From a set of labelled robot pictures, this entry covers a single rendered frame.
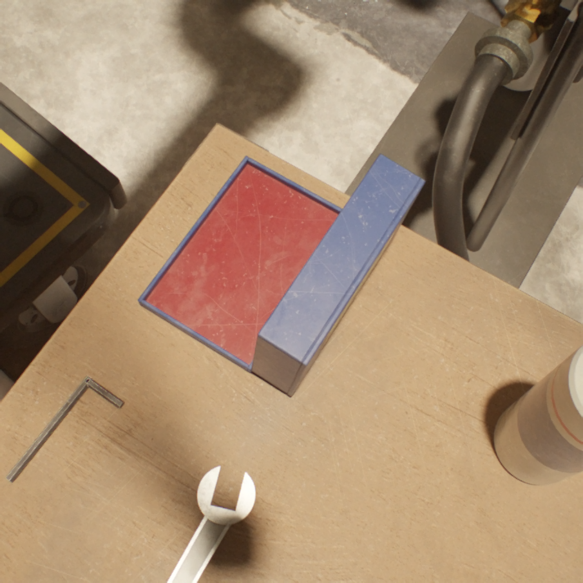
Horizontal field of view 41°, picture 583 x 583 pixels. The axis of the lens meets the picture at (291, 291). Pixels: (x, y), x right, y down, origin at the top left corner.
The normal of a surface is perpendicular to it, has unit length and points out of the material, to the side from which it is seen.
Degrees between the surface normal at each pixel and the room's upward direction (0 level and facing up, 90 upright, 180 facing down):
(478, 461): 0
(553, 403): 90
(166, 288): 0
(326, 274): 6
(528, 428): 90
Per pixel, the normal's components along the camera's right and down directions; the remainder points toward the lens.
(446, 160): -0.51, 0.17
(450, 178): -0.04, 0.38
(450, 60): 0.00, -0.37
